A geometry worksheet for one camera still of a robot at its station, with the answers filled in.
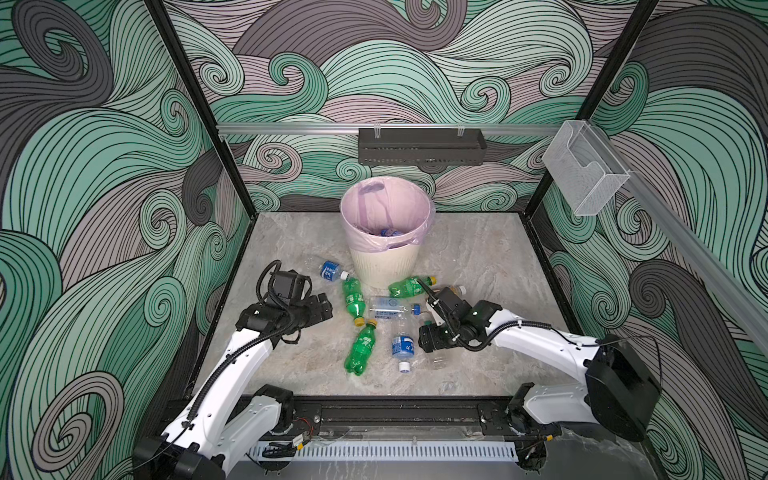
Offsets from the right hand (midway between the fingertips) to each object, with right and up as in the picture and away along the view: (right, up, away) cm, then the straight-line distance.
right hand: (430, 341), depth 83 cm
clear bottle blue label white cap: (-30, +18, +15) cm, 38 cm away
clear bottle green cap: (0, -3, -5) cm, 6 cm away
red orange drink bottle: (+11, +13, +11) cm, 20 cm away
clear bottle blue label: (-8, 0, -1) cm, 8 cm away
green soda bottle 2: (-21, -4, -5) cm, 22 cm away
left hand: (-31, +10, -4) cm, 33 cm away
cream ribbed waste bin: (-14, +20, +5) cm, 25 cm away
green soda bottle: (-22, +11, +7) cm, 26 cm away
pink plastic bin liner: (-14, +38, +17) cm, 44 cm away
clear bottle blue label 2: (-12, +31, +21) cm, 39 cm away
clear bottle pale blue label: (-11, +8, +5) cm, 15 cm away
